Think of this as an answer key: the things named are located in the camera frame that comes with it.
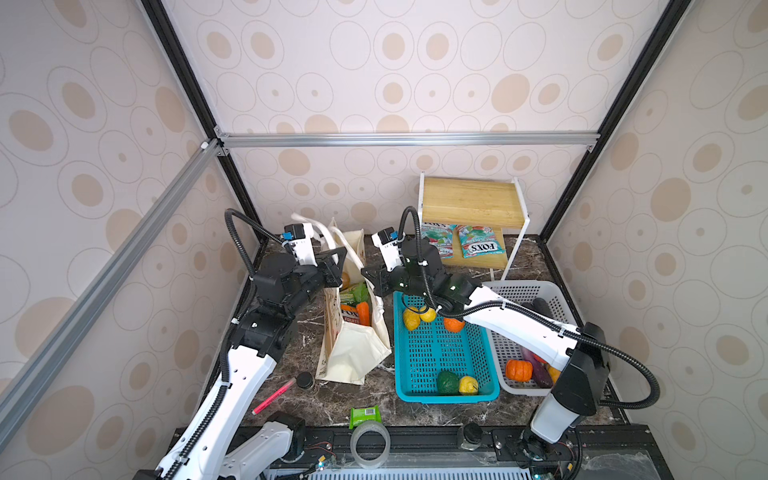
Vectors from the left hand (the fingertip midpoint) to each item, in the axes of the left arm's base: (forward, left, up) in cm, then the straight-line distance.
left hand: (352, 247), depth 64 cm
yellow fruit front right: (-19, -28, -33) cm, 48 cm away
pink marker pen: (-21, +24, -38) cm, 49 cm away
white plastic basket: (+8, -57, -34) cm, 67 cm away
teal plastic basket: (-9, -18, -39) cm, 44 cm away
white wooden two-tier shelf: (+23, -32, -8) cm, 40 cm away
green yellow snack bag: (+5, +3, -28) cm, 28 cm away
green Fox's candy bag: (+22, -36, -22) cm, 47 cm away
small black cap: (-20, +13, -28) cm, 37 cm away
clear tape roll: (-28, -2, -36) cm, 46 cm away
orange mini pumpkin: (-15, -42, -32) cm, 55 cm away
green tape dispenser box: (-26, 0, -37) cm, 45 cm away
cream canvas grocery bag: (-13, +3, -27) cm, 30 cm away
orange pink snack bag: (-1, +4, -28) cm, 29 cm away
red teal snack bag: (+23, -24, -21) cm, 39 cm away
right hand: (+1, -1, -10) cm, 10 cm away
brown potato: (+11, +6, -29) cm, 32 cm away
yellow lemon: (+1, -14, -35) cm, 38 cm away
